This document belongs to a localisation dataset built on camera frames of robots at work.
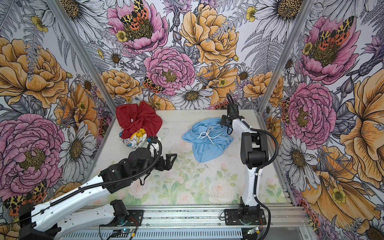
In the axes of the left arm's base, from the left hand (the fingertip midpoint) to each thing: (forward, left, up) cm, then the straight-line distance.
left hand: (168, 158), depth 72 cm
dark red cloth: (+41, +33, -16) cm, 55 cm away
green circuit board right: (-28, -39, -21) cm, 52 cm away
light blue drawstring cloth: (+22, -23, -16) cm, 35 cm away
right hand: (+33, -34, -14) cm, 49 cm away
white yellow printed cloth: (+21, +24, -14) cm, 35 cm away
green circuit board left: (-26, +19, -21) cm, 39 cm away
